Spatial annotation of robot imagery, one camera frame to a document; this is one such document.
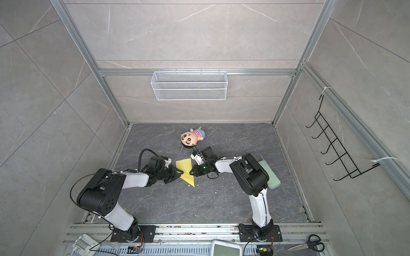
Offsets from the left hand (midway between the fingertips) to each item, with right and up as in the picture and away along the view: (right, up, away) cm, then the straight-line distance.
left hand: (183, 169), depth 92 cm
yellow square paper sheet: (+1, +1, +4) cm, 4 cm away
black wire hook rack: (+71, +7, -31) cm, 78 cm away
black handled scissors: (+63, -30, -20) cm, 73 cm away
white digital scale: (+21, -28, -26) cm, 43 cm away
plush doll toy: (+3, +18, +8) cm, 20 cm away
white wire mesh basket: (+2, +52, +8) cm, 53 cm away
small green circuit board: (+40, -32, -22) cm, 56 cm away
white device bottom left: (-40, -29, -23) cm, 54 cm away
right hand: (+5, -2, +3) cm, 6 cm away
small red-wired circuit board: (-18, -31, -22) cm, 42 cm away
